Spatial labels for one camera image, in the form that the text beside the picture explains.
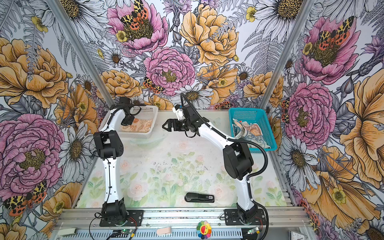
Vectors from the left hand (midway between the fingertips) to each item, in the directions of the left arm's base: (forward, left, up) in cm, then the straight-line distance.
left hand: (123, 124), depth 105 cm
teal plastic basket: (+16, -97, -9) cm, 99 cm away
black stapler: (-48, -49, -1) cm, 68 cm away
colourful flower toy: (-61, -53, -5) cm, 80 cm away
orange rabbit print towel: (+2, -9, -4) cm, 10 cm away
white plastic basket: (+1, -16, +11) cm, 20 cm away
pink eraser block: (-61, -34, -4) cm, 70 cm away
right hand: (-15, -35, +12) cm, 40 cm away
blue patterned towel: (-8, -87, -1) cm, 88 cm away
